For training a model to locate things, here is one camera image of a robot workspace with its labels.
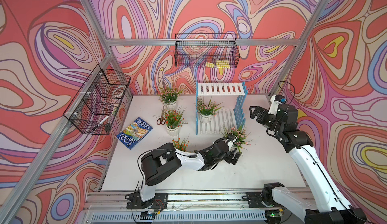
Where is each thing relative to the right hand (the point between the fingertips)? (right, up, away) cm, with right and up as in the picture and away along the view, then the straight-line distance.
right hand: (256, 114), depth 75 cm
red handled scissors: (-54, -6, +29) cm, 62 cm away
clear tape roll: (-76, +13, +12) cm, 78 cm away
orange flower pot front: (-38, -18, +6) cm, 42 cm away
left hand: (-7, -20, +7) cm, 23 cm away
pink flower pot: (-24, +1, +17) cm, 29 cm away
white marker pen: (-80, -7, -4) cm, 80 cm away
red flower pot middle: (-44, -4, +14) cm, 46 cm away
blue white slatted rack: (-10, -4, +27) cm, 29 cm away
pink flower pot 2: (-6, -11, +8) cm, 14 cm away
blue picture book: (-71, -13, +21) cm, 75 cm away
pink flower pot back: (-49, +10, +27) cm, 56 cm away
